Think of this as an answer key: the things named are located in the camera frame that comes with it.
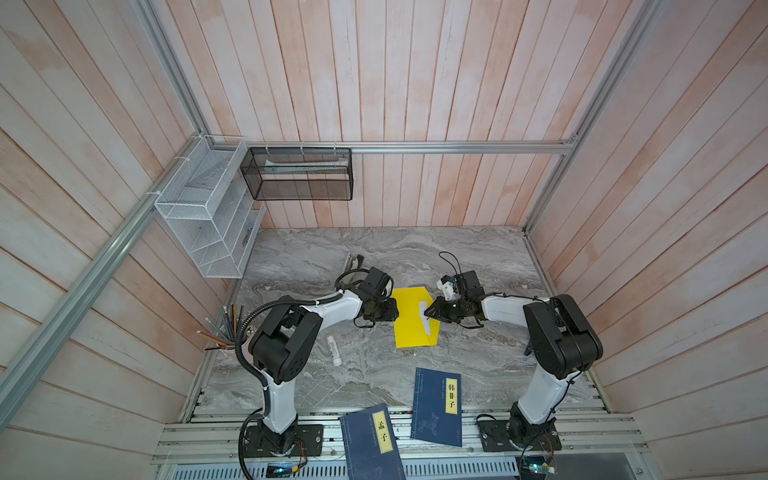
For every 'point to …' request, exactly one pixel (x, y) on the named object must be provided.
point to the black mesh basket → (299, 173)
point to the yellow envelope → (409, 327)
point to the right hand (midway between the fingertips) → (426, 311)
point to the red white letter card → (425, 321)
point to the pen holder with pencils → (229, 325)
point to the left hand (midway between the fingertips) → (394, 318)
